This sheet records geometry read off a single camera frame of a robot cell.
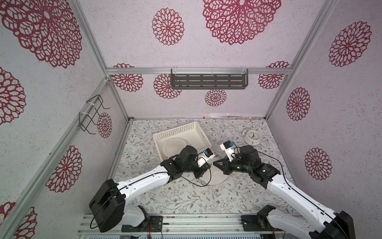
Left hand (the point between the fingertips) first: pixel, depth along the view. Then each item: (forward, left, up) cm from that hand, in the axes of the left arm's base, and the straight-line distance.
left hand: (207, 165), depth 78 cm
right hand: (0, -5, +2) cm, 5 cm away
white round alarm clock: (+27, -34, -12) cm, 45 cm away
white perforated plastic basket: (+35, +9, -17) cm, 40 cm away
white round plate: (+19, +20, -10) cm, 29 cm away
